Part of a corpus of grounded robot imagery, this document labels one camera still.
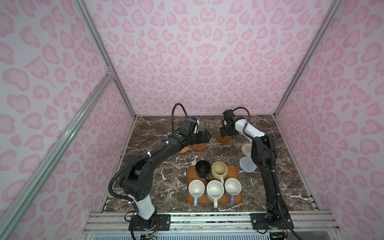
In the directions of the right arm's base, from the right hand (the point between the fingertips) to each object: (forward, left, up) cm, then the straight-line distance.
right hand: (228, 131), depth 107 cm
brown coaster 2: (-6, +3, -2) cm, 7 cm away
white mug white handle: (-41, +11, -1) cm, 42 cm away
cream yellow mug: (-29, +8, -1) cm, 30 cm away
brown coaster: (-12, +20, -2) cm, 23 cm away
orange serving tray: (-29, -1, -2) cm, 29 cm away
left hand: (-14, +16, +15) cm, 26 cm away
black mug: (-29, +18, +3) cm, 34 cm away
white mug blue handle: (-40, +21, -1) cm, 45 cm away
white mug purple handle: (-38, +1, -1) cm, 38 cm away
